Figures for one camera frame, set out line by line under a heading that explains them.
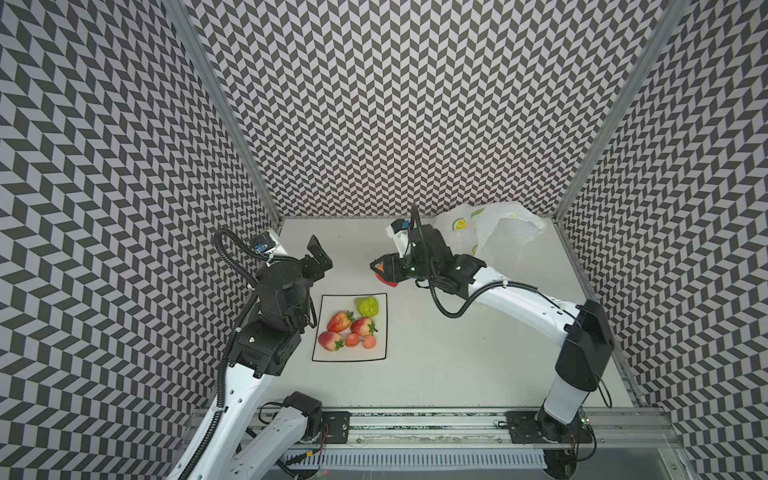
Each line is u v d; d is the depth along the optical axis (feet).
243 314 1.53
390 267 2.18
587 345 1.44
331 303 3.06
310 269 1.87
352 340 2.71
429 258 1.92
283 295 1.47
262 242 1.68
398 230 2.21
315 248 1.89
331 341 2.68
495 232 2.84
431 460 2.27
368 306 2.87
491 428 2.47
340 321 2.83
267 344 1.43
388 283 2.53
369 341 2.75
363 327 2.77
